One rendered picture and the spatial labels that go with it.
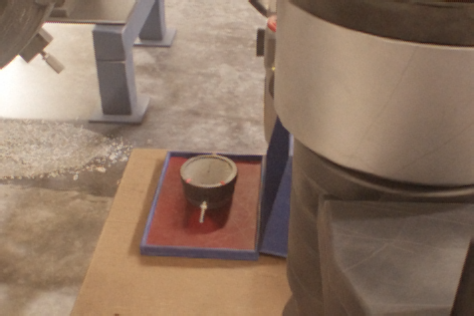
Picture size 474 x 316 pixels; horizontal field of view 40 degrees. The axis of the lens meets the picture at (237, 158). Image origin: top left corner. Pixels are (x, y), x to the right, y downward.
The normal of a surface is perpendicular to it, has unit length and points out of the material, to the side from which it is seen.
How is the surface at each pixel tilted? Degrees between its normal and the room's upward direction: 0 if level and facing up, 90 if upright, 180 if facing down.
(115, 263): 0
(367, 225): 0
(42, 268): 0
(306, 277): 90
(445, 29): 91
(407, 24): 90
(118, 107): 90
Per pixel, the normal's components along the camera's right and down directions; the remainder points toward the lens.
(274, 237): -0.07, 0.56
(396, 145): -0.32, 0.53
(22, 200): 0.00, -0.83
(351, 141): -0.51, 0.50
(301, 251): -0.92, 0.22
